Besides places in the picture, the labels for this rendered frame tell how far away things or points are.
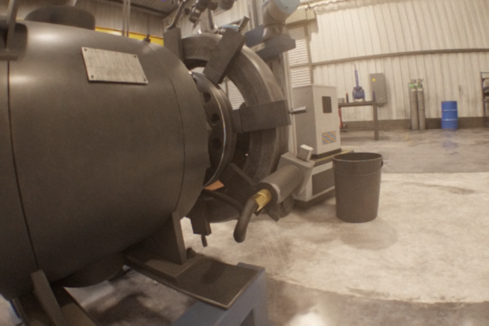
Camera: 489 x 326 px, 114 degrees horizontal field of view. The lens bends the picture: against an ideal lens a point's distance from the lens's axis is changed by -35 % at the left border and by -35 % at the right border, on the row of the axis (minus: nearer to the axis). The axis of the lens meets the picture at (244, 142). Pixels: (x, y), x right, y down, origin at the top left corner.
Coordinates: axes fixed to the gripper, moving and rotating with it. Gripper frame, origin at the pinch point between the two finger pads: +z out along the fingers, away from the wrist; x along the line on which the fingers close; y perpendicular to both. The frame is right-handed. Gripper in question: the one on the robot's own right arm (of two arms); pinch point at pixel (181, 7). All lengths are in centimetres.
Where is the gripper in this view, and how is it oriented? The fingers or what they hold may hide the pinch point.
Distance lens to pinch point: 90.2
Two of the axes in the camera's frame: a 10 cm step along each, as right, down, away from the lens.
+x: -8.7, 1.6, -4.6
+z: 1.5, 9.9, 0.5
